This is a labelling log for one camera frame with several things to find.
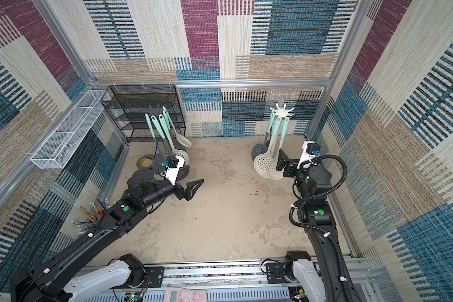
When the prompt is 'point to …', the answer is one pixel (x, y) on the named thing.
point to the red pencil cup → (92, 214)
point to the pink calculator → (178, 294)
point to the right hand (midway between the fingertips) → (294, 154)
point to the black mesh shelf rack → (129, 104)
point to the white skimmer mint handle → (182, 139)
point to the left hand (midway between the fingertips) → (193, 172)
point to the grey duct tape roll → (145, 162)
